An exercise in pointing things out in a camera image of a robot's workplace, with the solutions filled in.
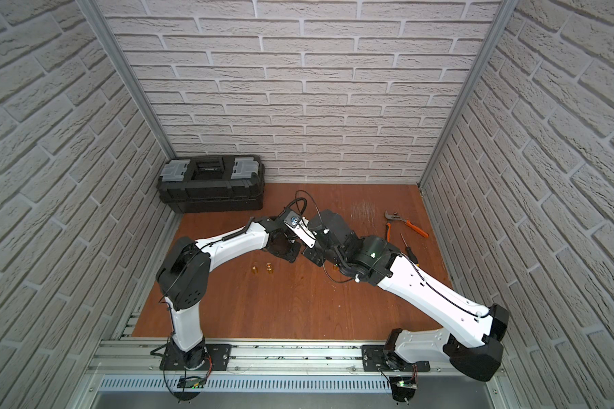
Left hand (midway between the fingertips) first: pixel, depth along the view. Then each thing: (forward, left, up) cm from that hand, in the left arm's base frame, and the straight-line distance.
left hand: (298, 252), depth 90 cm
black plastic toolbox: (+25, +34, +10) cm, 43 cm away
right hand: (-7, -5, +24) cm, 26 cm away
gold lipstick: (-5, +16, -4) cm, 17 cm away
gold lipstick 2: (-5, +10, -2) cm, 12 cm away
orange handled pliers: (+19, -41, -3) cm, 46 cm away
